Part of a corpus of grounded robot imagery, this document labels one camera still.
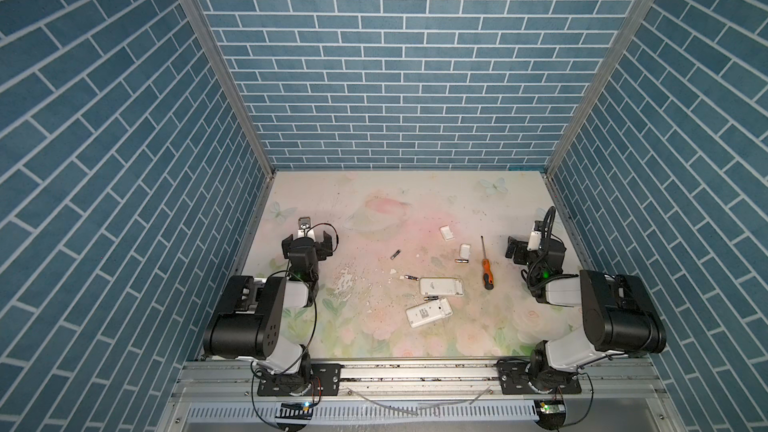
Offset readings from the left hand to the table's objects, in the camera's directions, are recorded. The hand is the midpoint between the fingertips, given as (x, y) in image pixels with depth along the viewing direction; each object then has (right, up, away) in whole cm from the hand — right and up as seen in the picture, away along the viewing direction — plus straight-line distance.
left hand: (309, 232), depth 93 cm
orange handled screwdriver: (+55, -13, -4) cm, 57 cm away
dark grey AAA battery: (+32, -14, -2) cm, 35 cm away
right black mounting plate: (+57, -35, -20) cm, 70 cm away
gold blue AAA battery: (+49, -9, +3) cm, 50 cm away
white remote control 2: (+41, -16, -3) cm, 44 cm away
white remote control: (+37, -22, -9) cm, 44 cm away
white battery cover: (+51, -7, +6) cm, 51 cm away
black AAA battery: (+27, -8, +4) cm, 28 cm away
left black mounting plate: (+10, -35, -19) cm, 41 cm away
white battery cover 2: (+45, -1, +9) cm, 46 cm away
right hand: (+69, -1, +2) cm, 69 cm away
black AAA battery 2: (+38, -19, -6) cm, 43 cm away
